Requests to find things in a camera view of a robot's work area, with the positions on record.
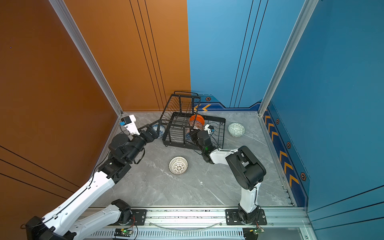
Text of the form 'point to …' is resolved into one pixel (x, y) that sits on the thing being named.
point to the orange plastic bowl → (198, 117)
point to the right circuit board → (257, 230)
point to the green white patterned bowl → (236, 130)
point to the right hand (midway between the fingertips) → (187, 128)
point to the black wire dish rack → (180, 117)
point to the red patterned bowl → (195, 124)
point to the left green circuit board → (122, 232)
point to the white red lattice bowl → (178, 165)
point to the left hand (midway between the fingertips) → (155, 121)
